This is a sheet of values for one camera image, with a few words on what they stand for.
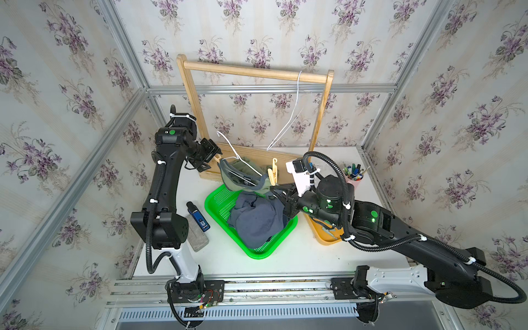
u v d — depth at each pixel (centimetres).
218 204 93
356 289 65
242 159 101
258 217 80
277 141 122
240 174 74
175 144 51
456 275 38
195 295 67
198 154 65
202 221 86
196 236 84
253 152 116
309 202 49
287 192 51
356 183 98
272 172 53
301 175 47
